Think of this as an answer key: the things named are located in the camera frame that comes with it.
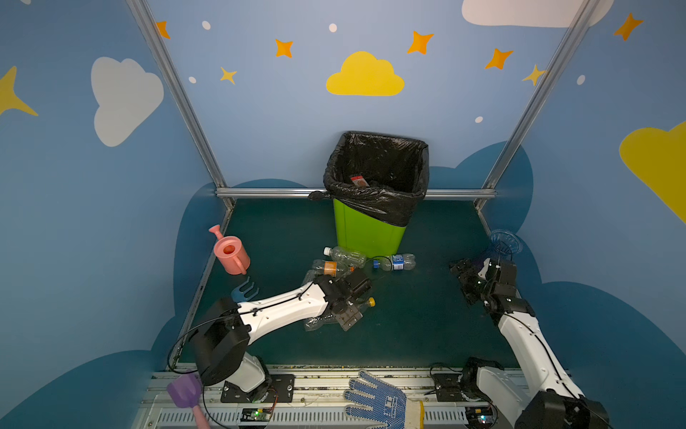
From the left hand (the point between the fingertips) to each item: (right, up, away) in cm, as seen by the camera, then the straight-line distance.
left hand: (346, 307), depth 83 cm
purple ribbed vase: (+51, +21, +1) cm, 56 cm away
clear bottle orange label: (-8, -5, 0) cm, 10 cm away
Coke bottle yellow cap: (+5, +43, +16) cm, 46 cm away
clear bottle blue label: (+19, +12, +13) cm, 26 cm away
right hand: (+36, +12, +2) cm, 38 cm away
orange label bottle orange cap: (-6, +10, +13) cm, 17 cm away
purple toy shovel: (-45, -21, -9) cm, 51 cm away
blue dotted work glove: (+12, -25, -11) cm, 30 cm away
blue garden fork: (-38, +1, +10) cm, 39 cm away
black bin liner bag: (+12, +45, +20) cm, 50 cm away
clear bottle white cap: (+3, +13, +15) cm, 20 cm away
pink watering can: (-40, +17, +8) cm, 44 cm away
